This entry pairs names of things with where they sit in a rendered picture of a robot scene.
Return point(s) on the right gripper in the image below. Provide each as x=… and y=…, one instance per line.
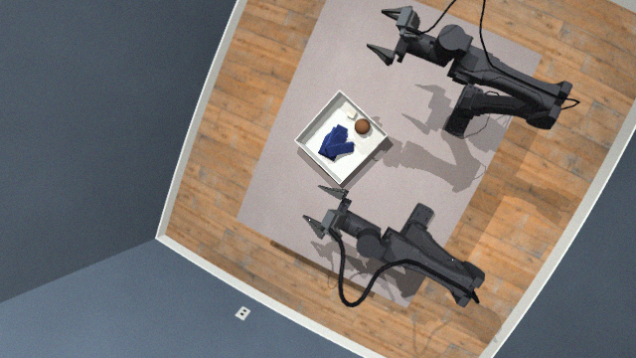
x=413, y=46

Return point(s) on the brown ball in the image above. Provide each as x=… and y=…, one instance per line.
x=362, y=126

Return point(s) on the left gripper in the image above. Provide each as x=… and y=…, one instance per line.
x=349, y=225

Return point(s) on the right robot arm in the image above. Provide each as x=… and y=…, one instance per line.
x=525, y=92

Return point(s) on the blue patterned necktie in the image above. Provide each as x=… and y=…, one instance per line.
x=334, y=143

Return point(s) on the white square tray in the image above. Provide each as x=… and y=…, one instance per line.
x=334, y=112

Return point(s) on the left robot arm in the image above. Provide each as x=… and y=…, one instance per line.
x=414, y=243

